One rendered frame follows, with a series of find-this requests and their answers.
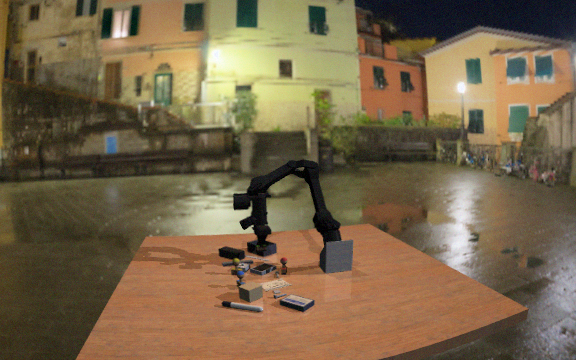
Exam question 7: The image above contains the grey marker with black cap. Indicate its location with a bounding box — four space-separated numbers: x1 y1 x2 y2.
221 301 263 312

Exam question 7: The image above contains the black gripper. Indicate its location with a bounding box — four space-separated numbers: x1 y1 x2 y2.
251 209 271 247

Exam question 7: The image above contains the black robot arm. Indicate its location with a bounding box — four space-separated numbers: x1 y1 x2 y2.
233 160 342 246

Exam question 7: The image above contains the tan cardboard box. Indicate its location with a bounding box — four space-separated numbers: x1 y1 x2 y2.
238 281 263 302

